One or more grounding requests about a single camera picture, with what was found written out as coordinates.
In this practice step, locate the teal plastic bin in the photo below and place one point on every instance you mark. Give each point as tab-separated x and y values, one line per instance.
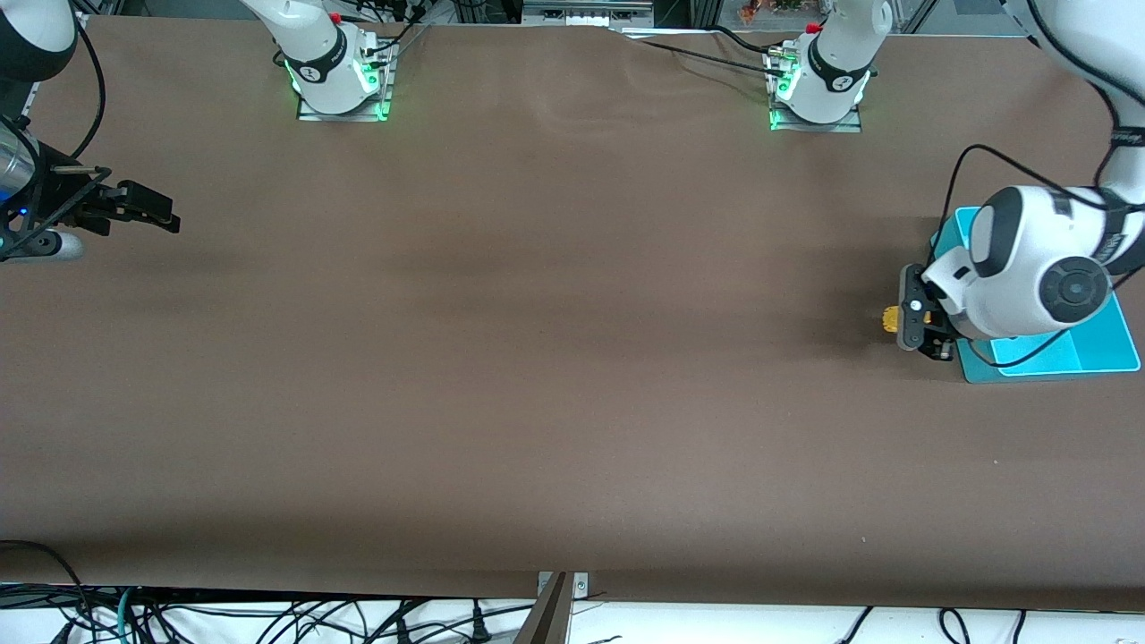
1105	344

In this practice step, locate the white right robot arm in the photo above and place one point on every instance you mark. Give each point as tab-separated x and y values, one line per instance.
326	54

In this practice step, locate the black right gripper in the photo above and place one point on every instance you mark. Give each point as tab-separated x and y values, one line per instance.
59	195

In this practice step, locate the small metal edge bracket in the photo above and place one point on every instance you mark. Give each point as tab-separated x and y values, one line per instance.
581	586

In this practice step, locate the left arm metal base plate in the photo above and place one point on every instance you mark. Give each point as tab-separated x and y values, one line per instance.
818	127

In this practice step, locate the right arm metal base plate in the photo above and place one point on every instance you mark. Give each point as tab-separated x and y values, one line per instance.
344	116

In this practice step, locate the aluminium frame rail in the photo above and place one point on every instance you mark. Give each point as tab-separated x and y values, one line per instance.
586	13

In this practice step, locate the small orange green objects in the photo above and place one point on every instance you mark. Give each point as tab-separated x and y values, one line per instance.
769	9

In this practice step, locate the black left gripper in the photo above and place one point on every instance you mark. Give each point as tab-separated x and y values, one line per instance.
938	345

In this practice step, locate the brown table cover sheet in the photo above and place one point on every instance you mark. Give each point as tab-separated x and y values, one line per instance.
572	402

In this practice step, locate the yellow beetle toy car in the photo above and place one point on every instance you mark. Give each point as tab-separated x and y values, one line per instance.
890	319

